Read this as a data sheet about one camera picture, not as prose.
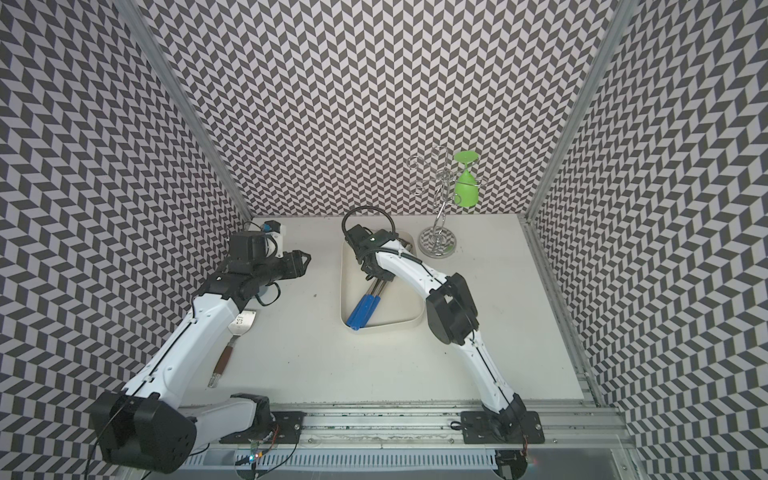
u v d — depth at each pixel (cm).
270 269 65
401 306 100
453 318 57
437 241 96
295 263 70
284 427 72
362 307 85
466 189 94
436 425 76
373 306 85
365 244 69
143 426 37
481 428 72
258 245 60
